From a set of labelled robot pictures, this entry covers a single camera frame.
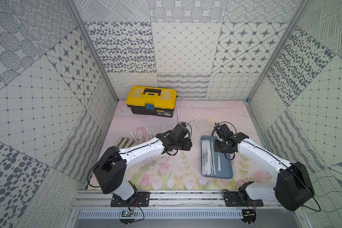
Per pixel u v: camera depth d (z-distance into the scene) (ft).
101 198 2.45
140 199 2.50
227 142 2.01
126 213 2.35
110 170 1.40
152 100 3.14
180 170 2.80
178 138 2.09
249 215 2.37
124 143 3.11
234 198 2.40
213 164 2.82
